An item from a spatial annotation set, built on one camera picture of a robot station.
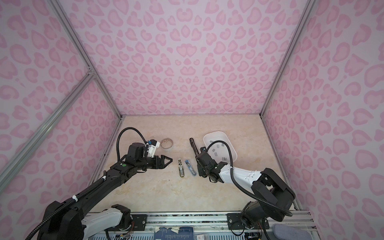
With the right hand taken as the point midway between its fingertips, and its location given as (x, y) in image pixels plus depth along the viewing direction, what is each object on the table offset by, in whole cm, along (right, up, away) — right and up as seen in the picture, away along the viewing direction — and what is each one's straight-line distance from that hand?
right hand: (202, 165), depth 88 cm
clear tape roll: (-24, +11, +15) cm, 30 cm away
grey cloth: (+38, -25, -20) cm, 50 cm away
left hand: (-18, +6, -8) cm, 21 cm away
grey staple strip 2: (+15, +3, +7) cm, 17 cm away
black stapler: (-5, +10, +12) cm, 17 cm away
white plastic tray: (+12, +7, +10) cm, 17 cm away
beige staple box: (-13, -2, +2) cm, 13 cm away
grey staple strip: (+9, +14, -15) cm, 23 cm away
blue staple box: (-7, -2, +2) cm, 7 cm away
